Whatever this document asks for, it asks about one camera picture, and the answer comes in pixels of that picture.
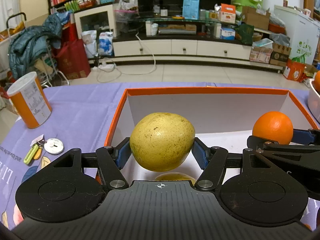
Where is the brown cardboard box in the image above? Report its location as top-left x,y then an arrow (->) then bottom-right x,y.
241,6 -> 271,30

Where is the white power cable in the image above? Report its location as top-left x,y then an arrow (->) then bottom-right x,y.
96,31 -> 157,84

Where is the white chest freezer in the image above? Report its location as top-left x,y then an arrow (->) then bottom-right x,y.
273,5 -> 319,64

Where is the white small glass cabinet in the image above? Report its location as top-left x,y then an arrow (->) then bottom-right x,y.
74,3 -> 118,38

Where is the purple tablecloth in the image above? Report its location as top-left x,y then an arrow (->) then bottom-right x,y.
1,82 -> 319,229

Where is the teal puffer jacket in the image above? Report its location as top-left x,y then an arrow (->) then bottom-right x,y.
8,14 -> 62,80

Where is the orange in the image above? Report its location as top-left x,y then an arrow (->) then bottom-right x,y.
313,70 -> 320,94
252,111 -> 293,145

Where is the blue paper bag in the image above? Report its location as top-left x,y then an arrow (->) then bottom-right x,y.
182,0 -> 200,20

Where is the orange white canister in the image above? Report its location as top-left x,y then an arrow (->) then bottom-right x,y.
7,72 -> 52,129

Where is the orange gift box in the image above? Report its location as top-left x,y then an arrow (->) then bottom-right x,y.
96,87 -> 320,184

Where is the yellow pear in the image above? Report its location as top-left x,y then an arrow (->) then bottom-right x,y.
155,172 -> 196,185
130,112 -> 195,172

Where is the white TV cabinet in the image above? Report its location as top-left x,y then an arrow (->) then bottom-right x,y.
111,33 -> 284,72

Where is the orange white carton box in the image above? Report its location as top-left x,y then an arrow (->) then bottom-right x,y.
218,4 -> 236,24

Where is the white fruit bowl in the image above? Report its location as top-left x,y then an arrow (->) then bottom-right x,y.
308,79 -> 320,122

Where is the red gift bag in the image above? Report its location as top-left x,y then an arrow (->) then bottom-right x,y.
55,39 -> 91,80

